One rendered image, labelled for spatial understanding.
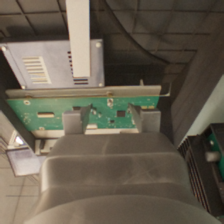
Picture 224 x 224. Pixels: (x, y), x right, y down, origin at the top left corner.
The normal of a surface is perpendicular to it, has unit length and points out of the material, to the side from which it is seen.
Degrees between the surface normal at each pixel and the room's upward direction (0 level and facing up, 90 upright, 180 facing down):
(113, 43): 90
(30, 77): 90
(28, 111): 90
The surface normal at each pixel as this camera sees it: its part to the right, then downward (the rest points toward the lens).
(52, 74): 0.04, 0.76
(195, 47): 0.03, 0.96
